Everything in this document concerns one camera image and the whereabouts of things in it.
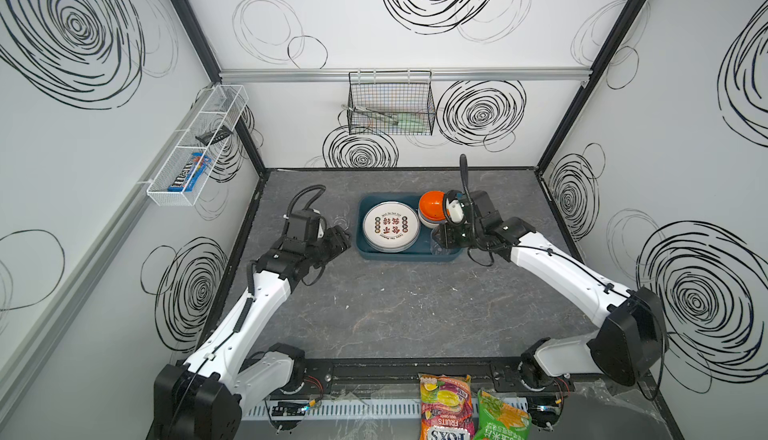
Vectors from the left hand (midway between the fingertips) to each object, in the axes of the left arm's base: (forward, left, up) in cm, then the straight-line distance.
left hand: (349, 239), depth 80 cm
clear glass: (+6, -26, -16) cm, 31 cm away
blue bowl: (+13, -23, -10) cm, 28 cm away
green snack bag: (-37, -36, -12) cm, 54 cm away
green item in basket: (+31, -15, +16) cm, 38 cm away
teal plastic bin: (+8, -22, -19) cm, 30 cm away
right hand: (+2, -23, -1) cm, 23 cm away
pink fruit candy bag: (-35, -25, -14) cm, 46 cm away
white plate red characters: (+14, -11, -15) cm, 23 cm away
